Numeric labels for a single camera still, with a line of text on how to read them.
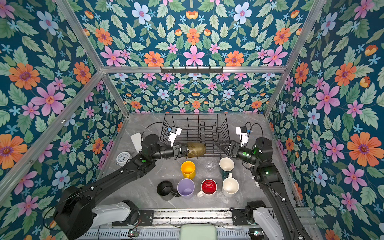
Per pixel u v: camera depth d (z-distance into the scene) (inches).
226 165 34.1
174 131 25.7
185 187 32.1
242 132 24.0
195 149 25.3
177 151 24.6
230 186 32.1
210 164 34.8
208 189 32.7
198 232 26.7
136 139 40.0
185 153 26.6
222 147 24.3
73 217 15.8
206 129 40.7
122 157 35.9
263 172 20.2
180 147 25.9
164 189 32.3
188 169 34.9
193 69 36.0
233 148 22.6
